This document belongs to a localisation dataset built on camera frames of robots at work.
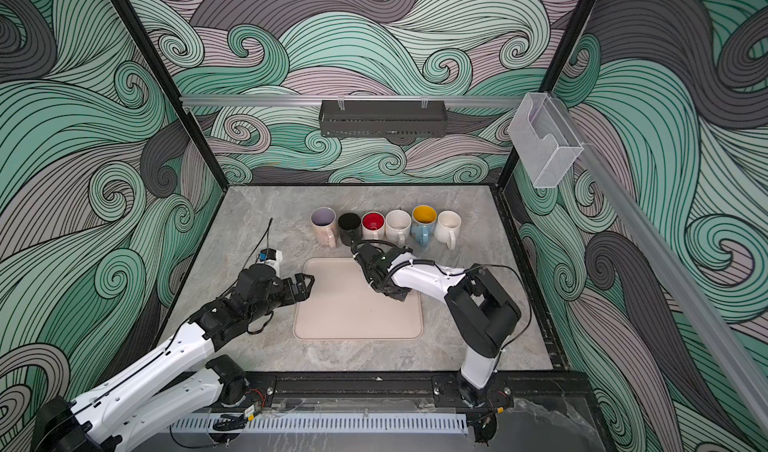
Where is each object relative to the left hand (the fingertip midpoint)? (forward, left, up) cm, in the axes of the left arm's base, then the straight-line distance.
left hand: (304, 279), depth 79 cm
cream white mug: (+27, -18, -11) cm, 34 cm away
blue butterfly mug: (+24, -35, -3) cm, 43 cm away
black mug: (+24, -10, -9) cm, 28 cm away
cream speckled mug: (+25, -27, -8) cm, 37 cm away
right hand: (+3, -23, -10) cm, 26 cm away
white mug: (+24, -44, -7) cm, 50 cm away
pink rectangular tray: (0, -9, -18) cm, 20 cm away
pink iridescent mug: (+22, -2, -3) cm, 22 cm away
